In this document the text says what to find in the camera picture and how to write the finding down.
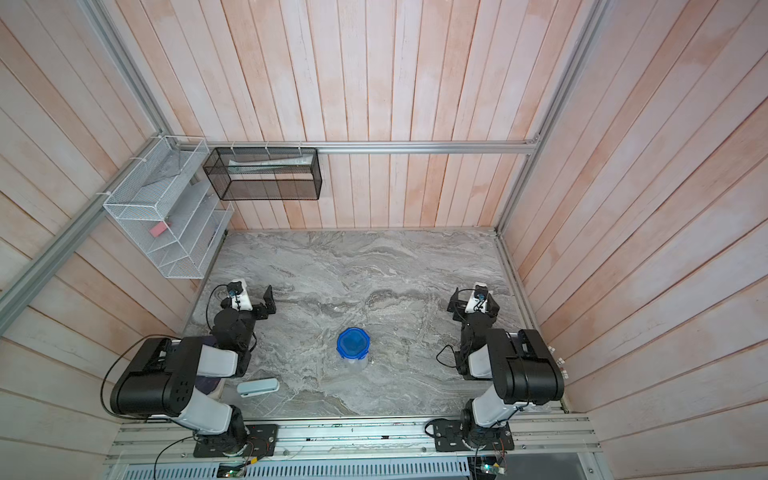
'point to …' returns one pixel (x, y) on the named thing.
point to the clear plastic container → (353, 365)
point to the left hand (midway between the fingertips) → (258, 289)
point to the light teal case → (258, 386)
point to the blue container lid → (353, 343)
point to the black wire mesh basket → (265, 173)
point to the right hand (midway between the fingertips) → (473, 289)
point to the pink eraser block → (158, 229)
